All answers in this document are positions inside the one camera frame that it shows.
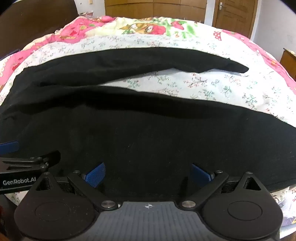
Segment dark wooden headboard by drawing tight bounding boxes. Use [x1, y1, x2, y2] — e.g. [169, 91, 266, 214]
[0, 0, 81, 59]

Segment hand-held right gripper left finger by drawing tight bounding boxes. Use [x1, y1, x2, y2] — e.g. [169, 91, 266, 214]
[35, 162, 117, 210]

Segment wooden tv stand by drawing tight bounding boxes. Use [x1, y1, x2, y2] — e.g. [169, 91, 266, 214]
[280, 48, 296, 81]

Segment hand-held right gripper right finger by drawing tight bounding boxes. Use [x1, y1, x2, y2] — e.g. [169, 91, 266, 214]
[179, 163, 263, 209]

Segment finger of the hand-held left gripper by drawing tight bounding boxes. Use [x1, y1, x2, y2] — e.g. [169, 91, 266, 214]
[0, 141, 19, 154]
[0, 151, 61, 172]

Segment wooden wardrobe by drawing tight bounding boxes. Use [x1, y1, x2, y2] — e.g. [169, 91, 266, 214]
[105, 0, 206, 24]

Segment wooden door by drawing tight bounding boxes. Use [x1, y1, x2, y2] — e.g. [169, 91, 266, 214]
[213, 0, 258, 39]

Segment pink cartoon quilt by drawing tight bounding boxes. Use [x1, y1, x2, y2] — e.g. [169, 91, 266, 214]
[0, 15, 296, 93]

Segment white floral bed sheet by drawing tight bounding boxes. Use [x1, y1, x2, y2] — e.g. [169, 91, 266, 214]
[0, 32, 296, 232]

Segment black pants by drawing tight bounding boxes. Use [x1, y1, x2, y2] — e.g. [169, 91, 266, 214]
[0, 47, 296, 202]

